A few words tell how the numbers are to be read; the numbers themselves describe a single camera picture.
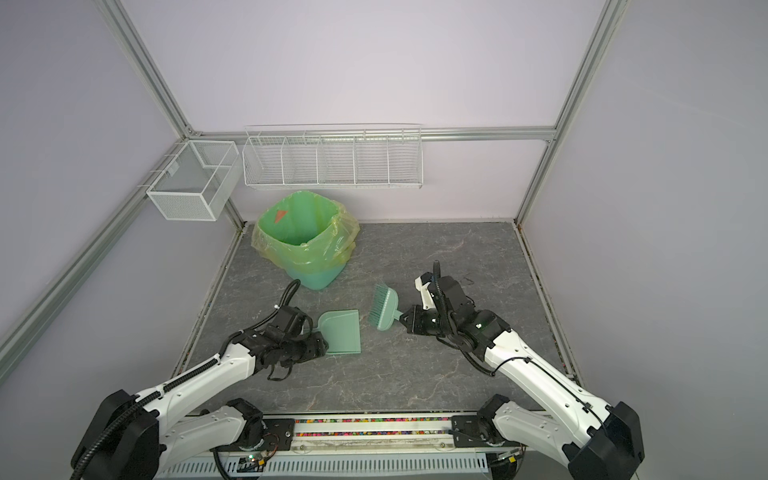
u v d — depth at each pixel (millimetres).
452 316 560
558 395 432
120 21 701
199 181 1011
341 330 960
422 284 704
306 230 1056
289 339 691
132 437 395
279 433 740
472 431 738
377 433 753
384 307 821
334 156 981
